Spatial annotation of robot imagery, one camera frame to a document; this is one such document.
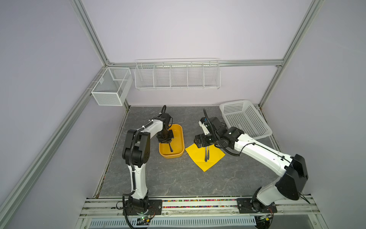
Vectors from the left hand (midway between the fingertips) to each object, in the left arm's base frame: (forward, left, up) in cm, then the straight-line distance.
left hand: (170, 141), depth 97 cm
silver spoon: (-4, 0, -2) cm, 5 cm away
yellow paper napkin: (-10, -19, -1) cm, 21 cm away
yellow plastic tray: (-1, -4, -2) cm, 5 cm away
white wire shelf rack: (+36, -6, +30) cm, 47 cm away
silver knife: (-11, -23, -2) cm, 26 cm away
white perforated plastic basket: (+21, -58, -1) cm, 62 cm away
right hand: (-9, -18, +16) cm, 26 cm away
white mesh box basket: (+36, +40, +21) cm, 57 cm away
